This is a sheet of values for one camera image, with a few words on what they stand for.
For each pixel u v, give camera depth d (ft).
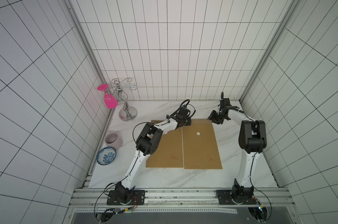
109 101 3.24
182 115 2.79
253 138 1.88
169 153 2.93
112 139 3.07
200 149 3.03
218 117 2.94
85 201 2.37
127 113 3.59
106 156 2.87
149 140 2.01
